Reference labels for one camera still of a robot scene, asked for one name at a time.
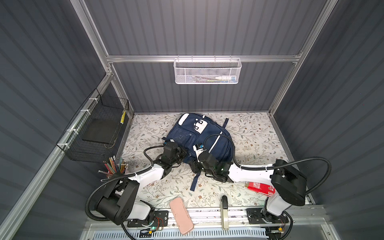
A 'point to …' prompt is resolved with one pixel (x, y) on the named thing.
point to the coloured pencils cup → (112, 169)
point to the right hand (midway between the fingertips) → (190, 162)
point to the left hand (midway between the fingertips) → (190, 148)
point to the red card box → (265, 189)
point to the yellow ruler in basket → (123, 116)
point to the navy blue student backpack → (191, 129)
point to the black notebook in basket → (101, 130)
